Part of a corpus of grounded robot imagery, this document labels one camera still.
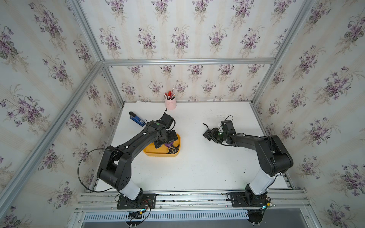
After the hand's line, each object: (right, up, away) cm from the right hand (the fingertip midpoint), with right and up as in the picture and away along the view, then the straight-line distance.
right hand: (208, 134), depth 96 cm
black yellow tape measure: (-24, -8, -8) cm, 27 cm away
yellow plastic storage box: (-40, -10, -3) cm, 41 cm away
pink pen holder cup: (-28, +22, +16) cm, 39 cm away
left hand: (-25, -3, -10) cm, 26 cm away
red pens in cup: (-28, +29, +15) cm, 43 cm away
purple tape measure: (-27, -6, -4) cm, 28 cm away
